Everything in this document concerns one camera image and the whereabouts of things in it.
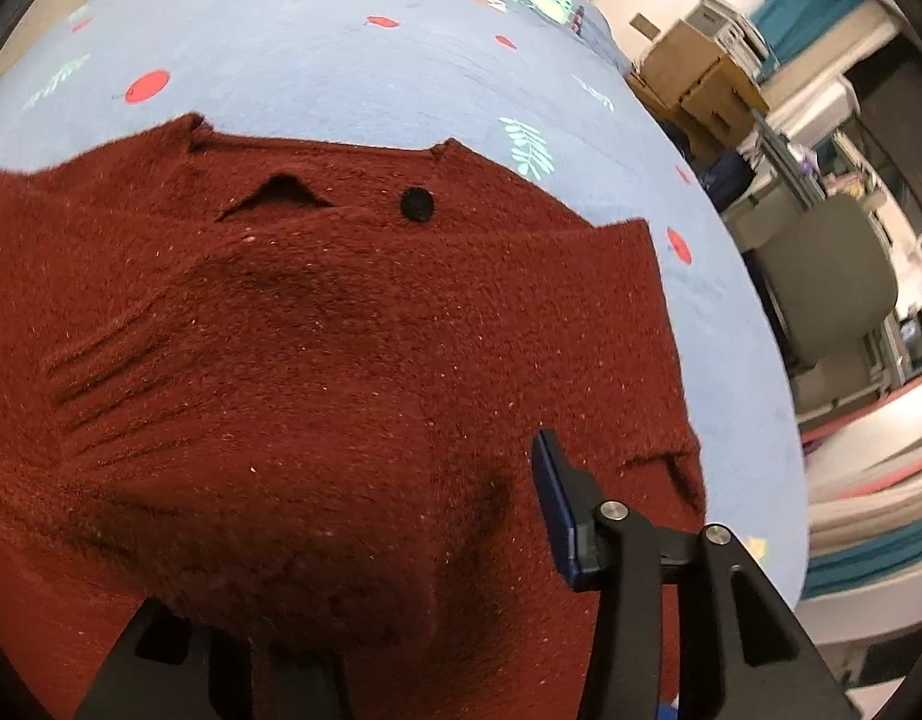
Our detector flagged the cardboard box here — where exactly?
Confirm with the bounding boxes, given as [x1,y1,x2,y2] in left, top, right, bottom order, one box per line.
[639,20,725,107]
[679,55,769,148]

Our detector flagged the dark red knitted sweater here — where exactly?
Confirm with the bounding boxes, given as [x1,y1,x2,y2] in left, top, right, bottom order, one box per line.
[0,115,705,718]

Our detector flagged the white printer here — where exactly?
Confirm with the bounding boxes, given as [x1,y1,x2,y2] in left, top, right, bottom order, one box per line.
[685,0,770,80]

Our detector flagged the light blue patterned bedsheet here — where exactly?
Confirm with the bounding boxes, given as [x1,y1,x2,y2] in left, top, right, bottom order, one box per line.
[0,0,808,600]

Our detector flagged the grey office chair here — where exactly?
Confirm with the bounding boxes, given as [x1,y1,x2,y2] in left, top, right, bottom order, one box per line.
[743,195,899,374]

